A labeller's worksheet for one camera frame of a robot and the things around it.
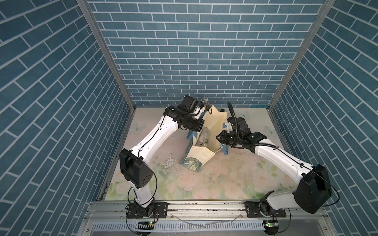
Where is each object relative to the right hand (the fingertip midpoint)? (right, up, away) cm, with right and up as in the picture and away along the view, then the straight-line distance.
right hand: (218, 137), depth 82 cm
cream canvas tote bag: (-12, -9, -7) cm, 17 cm away
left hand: (-7, +6, -4) cm, 10 cm away
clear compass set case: (-7, -1, +14) cm, 16 cm away
